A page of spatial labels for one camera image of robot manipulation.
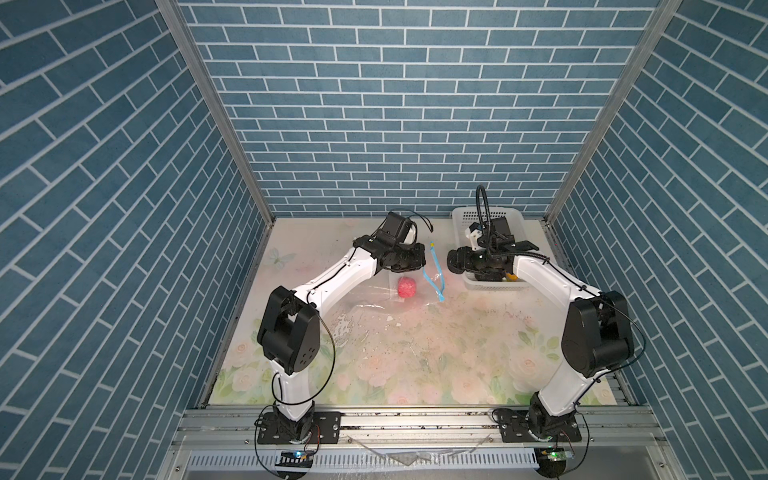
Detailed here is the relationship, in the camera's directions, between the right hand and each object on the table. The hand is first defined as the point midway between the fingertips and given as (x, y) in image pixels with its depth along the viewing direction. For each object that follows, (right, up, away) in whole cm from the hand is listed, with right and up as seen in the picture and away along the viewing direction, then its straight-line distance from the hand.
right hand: (453, 258), depth 91 cm
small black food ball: (-1, 0, -8) cm, 8 cm away
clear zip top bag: (-23, -14, -1) cm, 27 cm away
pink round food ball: (-15, -9, +2) cm, 17 cm away
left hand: (-8, 0, -6) cm, 10 cm away
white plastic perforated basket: (+7, +15, +21) cm, 26 cm away
